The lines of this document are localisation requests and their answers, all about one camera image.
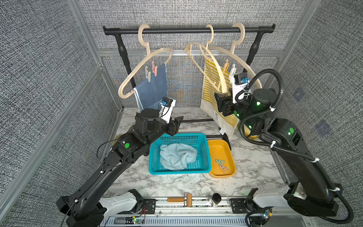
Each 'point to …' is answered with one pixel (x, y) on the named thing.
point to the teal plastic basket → (201, 166)
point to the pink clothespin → (222, 168)
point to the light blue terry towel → (176, 156)
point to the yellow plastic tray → (220, 149)
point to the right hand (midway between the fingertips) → (227, 87)
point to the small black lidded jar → (216, 198)
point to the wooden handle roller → (187, 199)
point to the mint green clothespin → (220, 161)
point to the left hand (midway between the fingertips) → (180, 113)
